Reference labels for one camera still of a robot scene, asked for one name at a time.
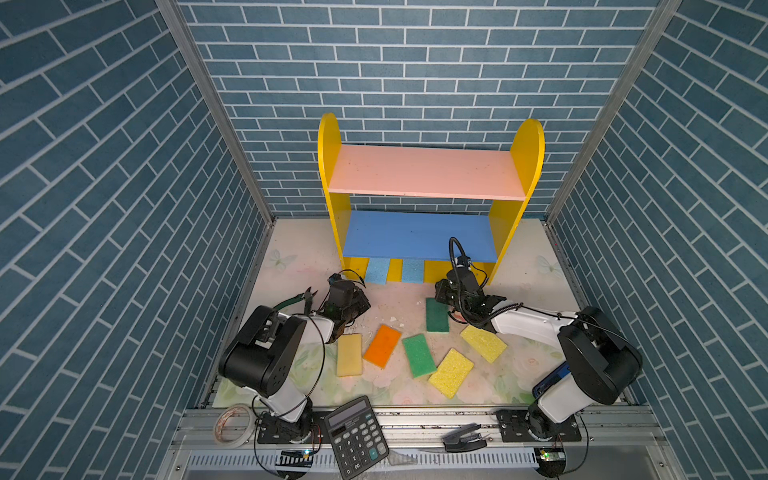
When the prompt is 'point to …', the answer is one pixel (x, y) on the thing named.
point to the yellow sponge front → (451, 373)
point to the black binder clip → (461, 439)
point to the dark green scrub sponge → (437, 317)
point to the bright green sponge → (418, 355)
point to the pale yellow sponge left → (349, 355)
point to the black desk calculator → (357, 436)
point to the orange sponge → (383, 345)
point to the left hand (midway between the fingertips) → (370, 297)
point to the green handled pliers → (289, 301)
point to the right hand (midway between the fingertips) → (434, 281)
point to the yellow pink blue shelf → (404, 202)
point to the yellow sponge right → (486, 344)
